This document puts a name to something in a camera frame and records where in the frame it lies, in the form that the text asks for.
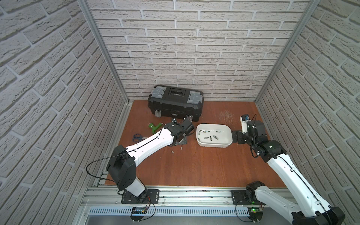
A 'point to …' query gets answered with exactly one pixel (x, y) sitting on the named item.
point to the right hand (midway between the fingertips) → (243, 130)
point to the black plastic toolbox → (168, 102)
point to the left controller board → (138, 213)
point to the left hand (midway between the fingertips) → (177, 138)
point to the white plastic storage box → (217, 135)
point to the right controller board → (255, 213)
